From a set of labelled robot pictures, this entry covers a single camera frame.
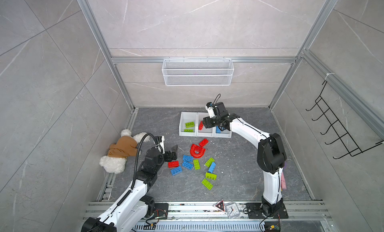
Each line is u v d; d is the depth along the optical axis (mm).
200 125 1015
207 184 817
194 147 955
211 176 824
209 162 901
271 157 520
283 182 813
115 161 836
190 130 1038
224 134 995
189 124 1072
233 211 722
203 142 977
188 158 903
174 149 742
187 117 1102
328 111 718
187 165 881
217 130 1040
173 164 880
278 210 677
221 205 746
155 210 728
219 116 731
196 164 885
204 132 1017
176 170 858
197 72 1009
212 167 858
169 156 733
